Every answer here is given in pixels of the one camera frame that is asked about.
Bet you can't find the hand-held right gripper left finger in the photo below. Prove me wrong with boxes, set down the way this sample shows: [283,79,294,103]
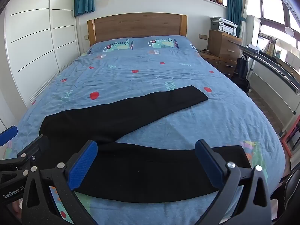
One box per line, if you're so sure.
[22,140,98,225]

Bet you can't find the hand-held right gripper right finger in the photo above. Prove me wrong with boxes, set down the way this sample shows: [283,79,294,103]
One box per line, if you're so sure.
[195,139,272,225]

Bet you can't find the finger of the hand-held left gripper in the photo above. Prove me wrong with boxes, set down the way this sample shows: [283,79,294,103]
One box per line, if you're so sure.
[0,134,50,177]
[0,126,18,147]

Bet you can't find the black pants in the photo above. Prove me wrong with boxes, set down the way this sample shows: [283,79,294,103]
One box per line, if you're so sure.
[39,85,252,203]

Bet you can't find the black bag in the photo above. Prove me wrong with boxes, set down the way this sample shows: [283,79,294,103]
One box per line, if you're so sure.
[231,57,250,94]

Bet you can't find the white wardrobe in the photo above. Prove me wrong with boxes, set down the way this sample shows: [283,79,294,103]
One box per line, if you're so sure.
[5,0,81,106]

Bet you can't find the blue printed bed sheet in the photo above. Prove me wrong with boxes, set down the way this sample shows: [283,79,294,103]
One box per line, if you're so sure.
[5,36,286,225]

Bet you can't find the wooden nightstand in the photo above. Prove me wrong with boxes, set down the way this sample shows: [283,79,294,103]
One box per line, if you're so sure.
[199,50,221,69]

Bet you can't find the wooden drawer chest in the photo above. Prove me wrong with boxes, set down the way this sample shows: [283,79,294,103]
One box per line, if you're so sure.
[208,29,243,75]

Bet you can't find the dark desk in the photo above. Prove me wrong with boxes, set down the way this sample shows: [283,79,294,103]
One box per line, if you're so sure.
[237,43,300,94]

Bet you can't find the grey printer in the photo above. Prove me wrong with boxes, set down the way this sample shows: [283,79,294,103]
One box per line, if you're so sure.
[210,17,238,37]

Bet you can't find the wooden headboard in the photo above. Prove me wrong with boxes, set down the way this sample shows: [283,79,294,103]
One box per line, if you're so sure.
[87,12,188,47]

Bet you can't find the red metal chair frame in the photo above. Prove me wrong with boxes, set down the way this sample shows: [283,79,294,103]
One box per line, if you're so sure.
[279,115,300,157]

